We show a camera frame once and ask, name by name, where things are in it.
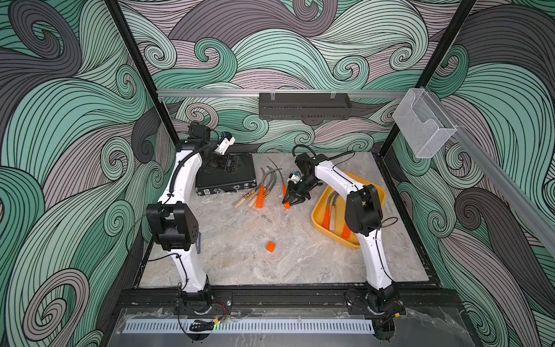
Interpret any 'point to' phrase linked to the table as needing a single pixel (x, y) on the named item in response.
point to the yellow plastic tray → (329, 214)
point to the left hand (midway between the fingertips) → (233, 161)
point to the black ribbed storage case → (239, 173)
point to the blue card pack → (198, 243)
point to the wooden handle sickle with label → (250, 194)
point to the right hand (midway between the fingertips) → (284, 203)
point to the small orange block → (270, 246)
